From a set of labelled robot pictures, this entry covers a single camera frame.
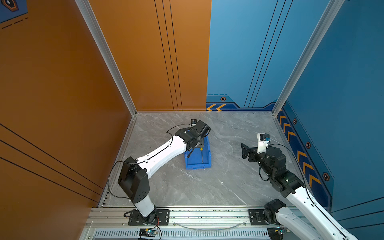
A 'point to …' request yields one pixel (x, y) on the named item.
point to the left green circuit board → (147, 232)
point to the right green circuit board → (275, 233)
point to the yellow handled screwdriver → (201, 149)
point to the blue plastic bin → (199, 159)
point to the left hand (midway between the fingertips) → (198, 139)
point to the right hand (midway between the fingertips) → (248, 143)
